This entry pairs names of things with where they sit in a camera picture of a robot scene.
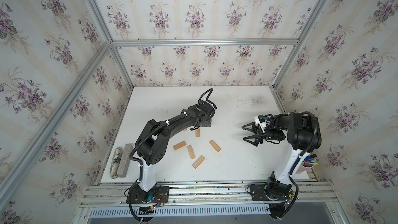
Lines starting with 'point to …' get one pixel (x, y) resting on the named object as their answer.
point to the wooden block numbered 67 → (179, 145)
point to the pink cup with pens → (308, 162)
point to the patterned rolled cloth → (115, 163)
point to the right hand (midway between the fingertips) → (246, 134)
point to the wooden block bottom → (198, 162)
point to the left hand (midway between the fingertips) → (201, 121)
